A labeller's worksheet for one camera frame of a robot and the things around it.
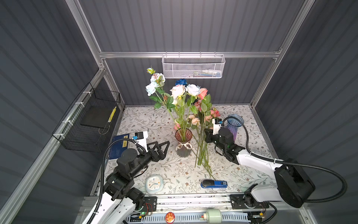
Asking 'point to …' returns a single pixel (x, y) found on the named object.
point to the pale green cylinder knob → (213, 216)
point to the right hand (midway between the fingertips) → (206, 130)
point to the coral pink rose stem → (206, 103)
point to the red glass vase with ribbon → (183, 136)
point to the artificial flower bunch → (200, 122)
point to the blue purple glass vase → (233, 122)
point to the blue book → (118, 147)
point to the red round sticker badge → (170, 217)
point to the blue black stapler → (206, 184)
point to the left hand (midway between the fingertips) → (164, 143)
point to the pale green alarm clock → (154, 184)
